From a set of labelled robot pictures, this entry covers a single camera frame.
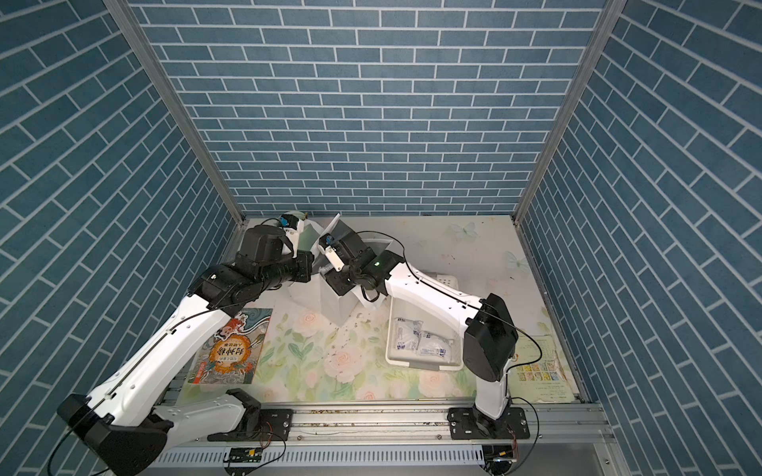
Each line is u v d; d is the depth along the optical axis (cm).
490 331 45
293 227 63
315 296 83
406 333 87
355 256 60
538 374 82
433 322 93
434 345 84
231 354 85
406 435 73
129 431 38
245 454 72
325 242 70
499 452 70
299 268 63
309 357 85
